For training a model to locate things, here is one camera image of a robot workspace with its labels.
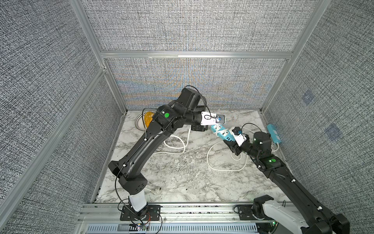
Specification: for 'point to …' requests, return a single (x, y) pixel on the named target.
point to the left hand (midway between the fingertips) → (213, 114)
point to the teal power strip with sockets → (223, 132)
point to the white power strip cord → (184, 146)
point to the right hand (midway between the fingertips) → (229, 132)
